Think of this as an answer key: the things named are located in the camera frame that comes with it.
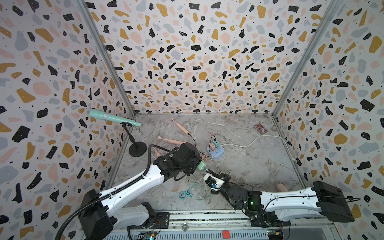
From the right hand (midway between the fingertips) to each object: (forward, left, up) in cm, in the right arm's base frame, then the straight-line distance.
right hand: (213, 170), depth 71 cm
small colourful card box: (+43, -38, -20) cm, 61 cm away
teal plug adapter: (+23, -3, -12) cm, 26 cm away
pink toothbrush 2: (+29, +28, -18) cm, 44 cm away
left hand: (+5, +3, 0) cm, 6 cm away
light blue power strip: (+19, -3, -16) cm, 25 cm away
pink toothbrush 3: (+41, +22, -18) cm, 50 cm away
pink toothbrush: (+5, +26, +5) cm, 27 cm away
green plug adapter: (+2, +5, 0) cm, 6 cm away
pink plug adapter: (+22, 0, -12) cm, 25 cm away
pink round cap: (-1, -39, -19) cm, 43 cm away
